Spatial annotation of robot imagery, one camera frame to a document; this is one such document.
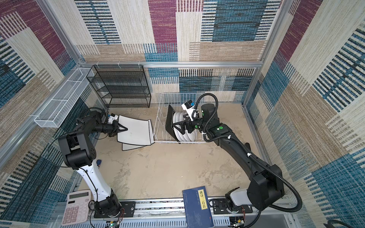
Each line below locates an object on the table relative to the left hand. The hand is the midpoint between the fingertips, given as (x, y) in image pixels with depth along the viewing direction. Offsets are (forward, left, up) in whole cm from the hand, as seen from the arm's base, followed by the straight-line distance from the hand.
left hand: (126, 127), depth 94 cm
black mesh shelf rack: (+33, +9, +9) cm, 36 cm away
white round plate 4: (-6, -43, -1) cm, 43 cm away
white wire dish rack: (+1, -21, -9) cm, 23 cm away
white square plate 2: (+2, -6, -8) cm, 10 cm away
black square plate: (-2, -29, +7) cm, 30 cm away
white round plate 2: (-1, -34, +8) cm, 35 cm away
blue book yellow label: (-45, -44, -9) cm, 63 cm away
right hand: (-10, -35, +17) cm, 40 cm away
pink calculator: (-43, +17, -9) cm, 47 cm away
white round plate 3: (-8, -39, +2) cm, 40 cm away
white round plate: (-7, -32, +5) cm, 33 cm away
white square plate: (-10, 0, -8) cm, 13 cm away
